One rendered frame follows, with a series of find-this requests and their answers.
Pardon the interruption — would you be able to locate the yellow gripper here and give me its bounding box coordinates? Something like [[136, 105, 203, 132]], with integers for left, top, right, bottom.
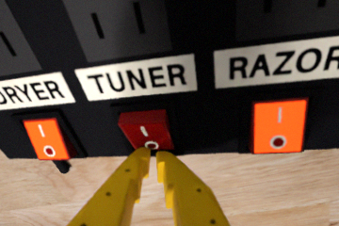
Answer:
[[66, 147, 231, 226]]

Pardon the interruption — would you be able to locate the black power strip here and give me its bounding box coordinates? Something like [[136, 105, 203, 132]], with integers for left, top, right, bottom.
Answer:
[[0, 0, 339, 174]]

